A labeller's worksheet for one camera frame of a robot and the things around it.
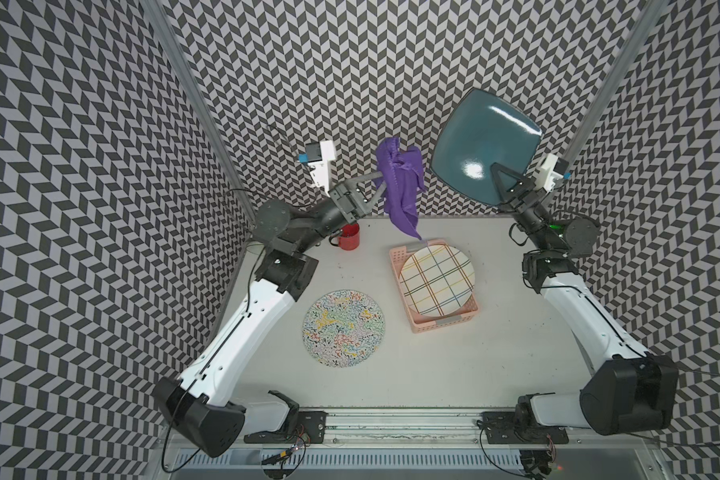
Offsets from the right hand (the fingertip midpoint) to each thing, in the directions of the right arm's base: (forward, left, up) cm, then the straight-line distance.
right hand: (486, 172), depth 58 cm
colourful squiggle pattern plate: (-10, +33, -49) cm, 60 cm away
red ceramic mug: (+22, +32, -45) cm, 59 cm away
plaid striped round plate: (+3, +3, -44) cm, 44 cm away
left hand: (-9, +19, +6) cm, 21 cm away
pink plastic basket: (-12, +10, -43) cm, 46 cm away
